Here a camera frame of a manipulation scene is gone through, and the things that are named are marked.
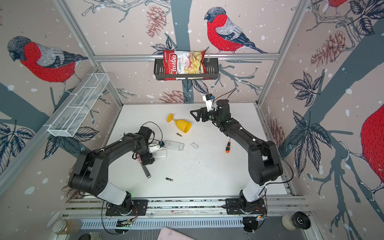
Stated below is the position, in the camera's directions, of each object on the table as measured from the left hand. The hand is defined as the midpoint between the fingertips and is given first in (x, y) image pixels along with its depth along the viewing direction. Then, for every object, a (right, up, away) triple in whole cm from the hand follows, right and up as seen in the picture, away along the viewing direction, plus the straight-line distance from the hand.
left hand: (147, 154), depth 90 cm
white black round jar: (+72, -20, -29) cm, 80 cm away
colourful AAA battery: (+18, +11, +12) cm, 25 cm away
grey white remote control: (+16, +4, +6) cm, 18 cm away
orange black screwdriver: (+51, +2, +4) cm, 51 cm away
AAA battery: (+16, -12, -7) cm, 21 cm away
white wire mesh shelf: (-32, +24, -17) cm, 44 cm away
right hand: (+29, +25, -5) cm, 39 cm away
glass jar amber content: (-25, -22, -29) cm, 45 cm away
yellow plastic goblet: (+22, +17, +12) cm, 30 cm away
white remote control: (+8, 0, +1) cm, 8 cm away
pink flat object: (+17, -29, -25) cm, 42 cm away
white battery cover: (+30, +4, +6) cm, 31 cm away
